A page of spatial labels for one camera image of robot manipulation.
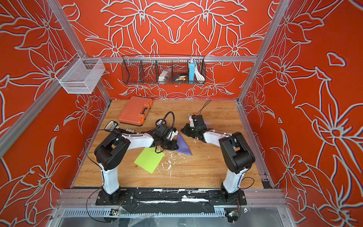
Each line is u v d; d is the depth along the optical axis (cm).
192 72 87
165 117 79
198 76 92
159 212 70
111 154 50
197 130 75
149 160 88
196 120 75
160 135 76
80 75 91
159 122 103
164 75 92
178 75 84
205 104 119
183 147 91
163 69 97
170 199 74
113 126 101
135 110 107
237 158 47
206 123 76
